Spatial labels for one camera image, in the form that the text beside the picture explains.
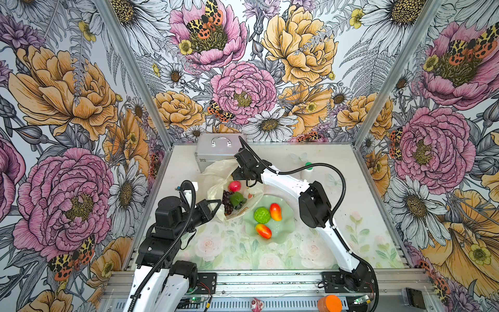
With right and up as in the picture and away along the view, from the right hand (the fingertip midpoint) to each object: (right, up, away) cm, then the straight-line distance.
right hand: (237, 177), depth 98 cm
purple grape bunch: (-2, -10, -6) cm, 12 cm away
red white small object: (+9, -41, -31) cm, 52 cm away
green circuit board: (+47, -42, -26) cm, 69 cm away
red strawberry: (-1, -4, -1) cm, 5 cm away
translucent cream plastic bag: (-8, +1, -12) cm, 14 cm away
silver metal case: (-13, +15, +2) cm, 20 cm away
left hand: (-3, -9, -28) cm, 30 cm away
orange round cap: (+32, -37, -36) cm, 60 cm away
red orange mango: (+18, -15, -9) cm, 25 cm away
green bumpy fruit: (+12, -16, -12) cm, 23 cm away
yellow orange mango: (+12, -22, -14) cm, 29 cm away
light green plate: (+20, -22, -10) cm, 32 cm away
